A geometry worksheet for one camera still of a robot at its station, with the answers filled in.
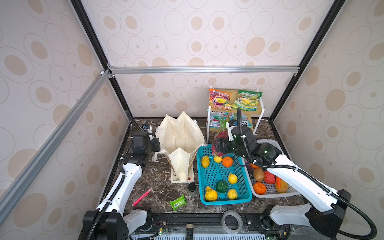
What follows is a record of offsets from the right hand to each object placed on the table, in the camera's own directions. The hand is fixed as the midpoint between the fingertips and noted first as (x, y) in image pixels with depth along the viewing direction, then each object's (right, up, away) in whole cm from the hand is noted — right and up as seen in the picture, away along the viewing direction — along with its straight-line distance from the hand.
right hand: (218, 138), depth 72 cm
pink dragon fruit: (+2, +3, 0) cm, 3 cm away
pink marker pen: (-40, -33, +10) cm, 53 cm away
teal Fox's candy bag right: (+20, +11, +23) cm, 32 cm away
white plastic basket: (+28, -27, +14) cm, 41 cm away
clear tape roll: (+9, -38, +3) cm, 39 cm away
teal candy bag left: (+1, +12, +23) cm, 26 cm away
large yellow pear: (-3, -29, +6) cm, 30 cm away
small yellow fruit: (+3, -14, +21) cm, 25 cm away
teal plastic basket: (+4, -25, +16) cm, 30 cm away
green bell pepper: (+3, -27, +9) cm, 28 cm away
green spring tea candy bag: (+16, +20, +8) cm, 27 cm away
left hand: (-31, +1, +9) cm, 33 cm away
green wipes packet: (-20, -34, +7) cm, 40 cm away
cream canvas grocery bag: (-22, -2, +34) cm, 40 cm away
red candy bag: (+2, +20, +8) cm, 22 cm away
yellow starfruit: (-5, -15, +19) cm, 25 cm away
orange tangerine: (+8, -15, +18) cm, 25 cm away
